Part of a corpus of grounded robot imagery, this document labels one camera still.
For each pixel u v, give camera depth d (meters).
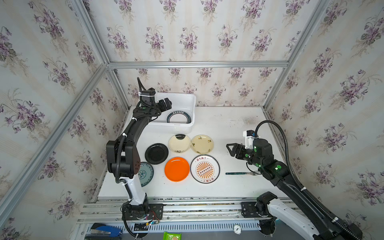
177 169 0.86
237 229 0.69
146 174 0.86
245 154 0.65
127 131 0.52
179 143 0.98
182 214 0.73
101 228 0.68
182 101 1.13
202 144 0.99
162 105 0.80
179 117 1.11
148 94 0.69
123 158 0.48
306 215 0.46
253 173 0.65
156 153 0.91
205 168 0.88
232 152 0.69
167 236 0.66
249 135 0.67
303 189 0.46
